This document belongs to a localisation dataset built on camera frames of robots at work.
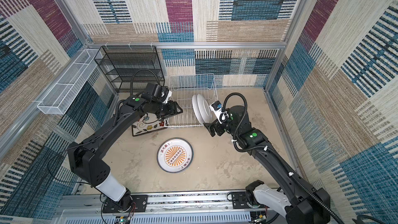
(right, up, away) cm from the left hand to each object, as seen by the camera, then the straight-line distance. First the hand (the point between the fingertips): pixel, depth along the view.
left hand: (181, 112), depth 79 cm
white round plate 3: (+12, +1, +12) cm, 17 cm away
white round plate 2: (+8, +1, +9) cm, 12 cm away
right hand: (+17, -4, -3) cm, 17 cm away
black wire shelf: (-40, +29, +29) cm, 57 cm away
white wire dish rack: (-3, +17, +40) cm, 43 cm away
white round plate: (-4, -24, +8) cm, 26 cm away
